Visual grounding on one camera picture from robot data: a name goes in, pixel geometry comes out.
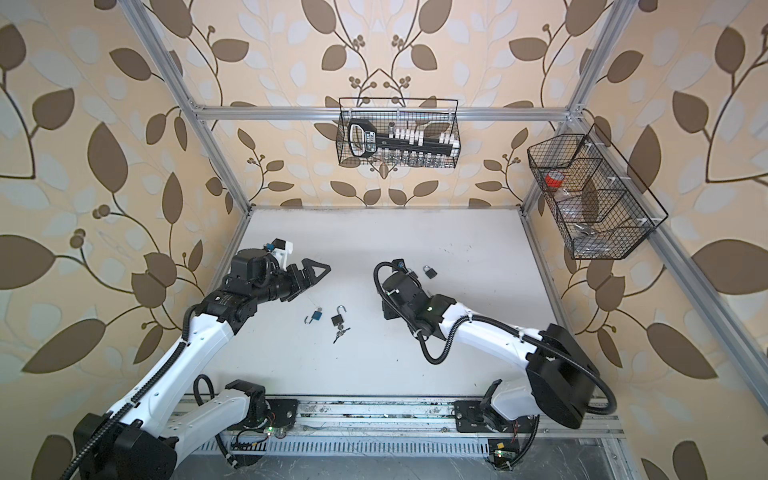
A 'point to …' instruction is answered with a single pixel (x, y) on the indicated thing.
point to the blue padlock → (316, 316)
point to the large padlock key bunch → (340, 332)
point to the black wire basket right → (601, 206)
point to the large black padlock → (338, 319)
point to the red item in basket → (554, 178)
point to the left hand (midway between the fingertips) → (322, 273)
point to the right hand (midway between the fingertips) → (389, 300)
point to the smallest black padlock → (430, 272)
